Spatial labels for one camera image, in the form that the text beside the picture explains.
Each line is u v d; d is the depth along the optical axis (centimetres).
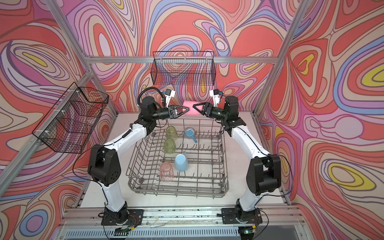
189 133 88
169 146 90
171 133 93
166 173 78
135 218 72
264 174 45
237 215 67
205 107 69
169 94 71
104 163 49
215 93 72
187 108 72
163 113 71
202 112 69
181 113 72
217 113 69
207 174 88
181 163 79
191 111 73
